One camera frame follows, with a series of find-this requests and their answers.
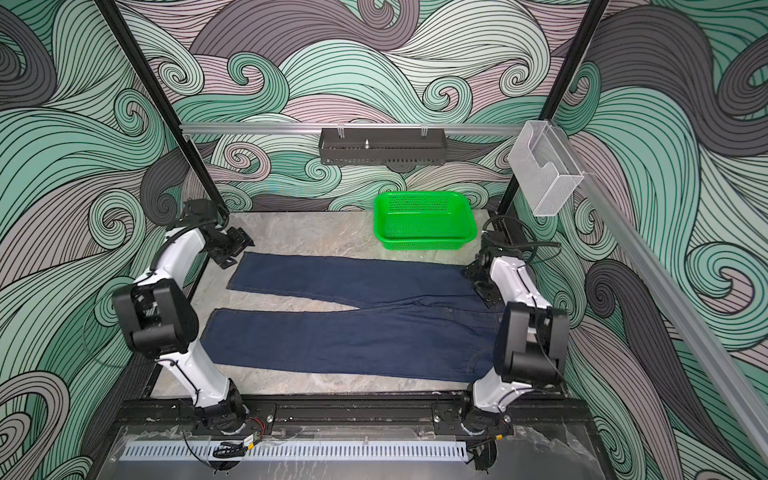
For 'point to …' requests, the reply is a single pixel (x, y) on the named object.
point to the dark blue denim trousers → (411, 319)
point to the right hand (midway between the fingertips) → (476, 285)
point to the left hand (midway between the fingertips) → (248, 246)
